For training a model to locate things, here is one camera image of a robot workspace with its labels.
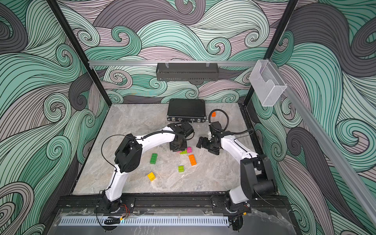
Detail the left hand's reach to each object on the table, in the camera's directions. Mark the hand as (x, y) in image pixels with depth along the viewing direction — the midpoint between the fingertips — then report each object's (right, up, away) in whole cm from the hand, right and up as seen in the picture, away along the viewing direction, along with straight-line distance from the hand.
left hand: (183, 148), depth 90 cm
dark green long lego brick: (-18, -6, -2) cm, 19 cm away
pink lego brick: (+4, -1, 0) cm, 4 cm away
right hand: (+12, +1, -2) cm, 12 cm away
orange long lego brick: (+6, -7, -2) cm, 9 cm away
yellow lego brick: (-18, -13, -10) cm, 24 cm away
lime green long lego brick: (0, -3, +2) cm, 4 cm away
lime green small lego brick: (-1, -11, -5) cm, 12 cm away
